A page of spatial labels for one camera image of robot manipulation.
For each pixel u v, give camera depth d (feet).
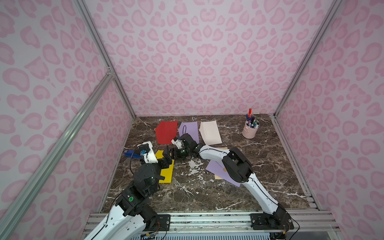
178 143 3.02
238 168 2.01
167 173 2.89
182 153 2.82
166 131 3.63
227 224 2.42
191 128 3.62
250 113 3.28
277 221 2.06
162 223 2.41
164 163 1.97
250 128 3.22
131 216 1.56
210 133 3.60
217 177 2.86
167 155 2.01
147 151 1.83
